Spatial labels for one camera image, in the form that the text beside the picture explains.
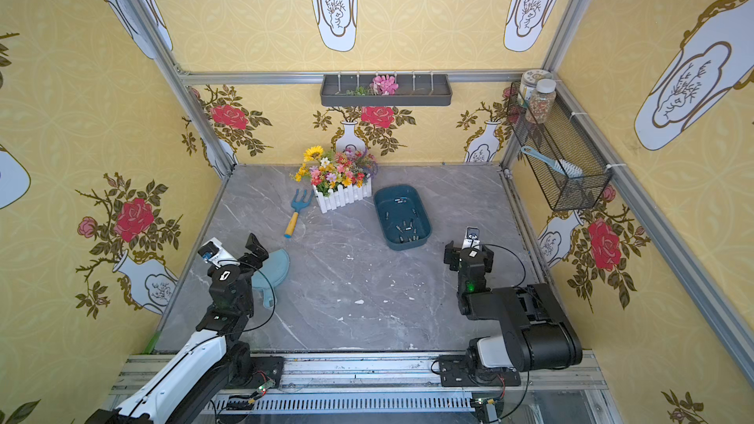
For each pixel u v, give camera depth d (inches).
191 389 20.5
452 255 33.9
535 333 17.5
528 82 33.6
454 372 28.8
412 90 36.3
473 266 27.6
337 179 38.3
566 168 28.2
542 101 31.4
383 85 34.6
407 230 39.7
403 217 42.1
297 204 43.6
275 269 35.3
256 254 29.7
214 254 26.9
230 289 24.2
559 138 35.2
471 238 30.8
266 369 29.6
